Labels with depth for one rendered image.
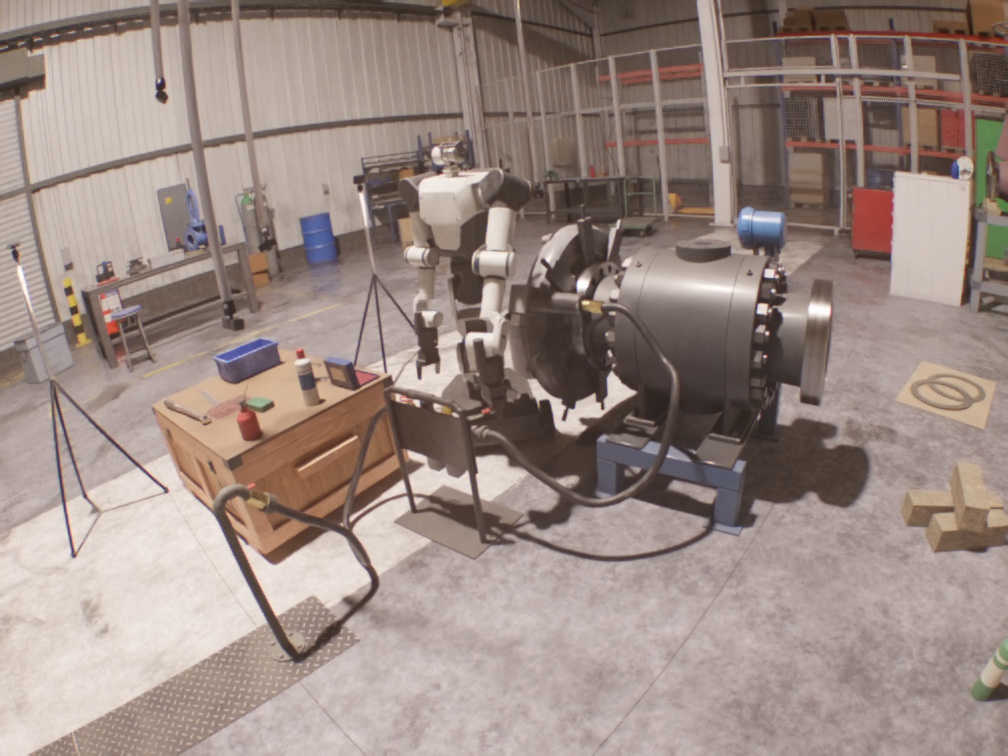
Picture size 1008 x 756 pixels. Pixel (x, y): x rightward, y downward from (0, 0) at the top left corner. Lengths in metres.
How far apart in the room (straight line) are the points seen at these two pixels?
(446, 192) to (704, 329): 0.98
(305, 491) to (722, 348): 1.62
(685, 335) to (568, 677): 1.14
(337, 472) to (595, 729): 1.41
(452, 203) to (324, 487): 1.20
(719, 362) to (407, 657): 1.35
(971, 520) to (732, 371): 1.05
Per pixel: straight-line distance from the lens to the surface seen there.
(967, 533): 2.15
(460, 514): 2.11
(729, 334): 1.79
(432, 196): 1.91
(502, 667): 1.57
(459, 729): 1.48
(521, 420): 2.40
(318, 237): 9.84
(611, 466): 2.05
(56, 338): 7.34
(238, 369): 2.67
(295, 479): 2.12
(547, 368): 2.06
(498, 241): 1.73
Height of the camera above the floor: 1.26
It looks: 23 degrees down
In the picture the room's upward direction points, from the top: 7 degrees counter-clockwise
